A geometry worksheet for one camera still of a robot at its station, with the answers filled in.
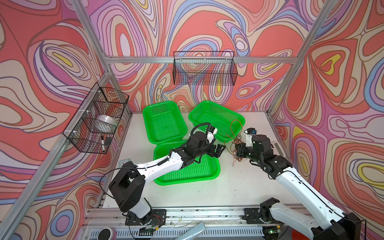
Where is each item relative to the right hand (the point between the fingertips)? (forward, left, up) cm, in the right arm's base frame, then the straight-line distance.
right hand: (236, 148), depth 79 cm
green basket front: (-3, +15, -17) cm, 23 cm away
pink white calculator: (+8, -31, -15) cm, 35 cm away
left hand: (+2, +8, +3) cm, 9 cm away
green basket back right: (+32, -3, -15) cm, 35 cm away
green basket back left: (+35, +45, -16) cm, 59 cm away
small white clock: (+2, +67, -14) cm, 69 cm away
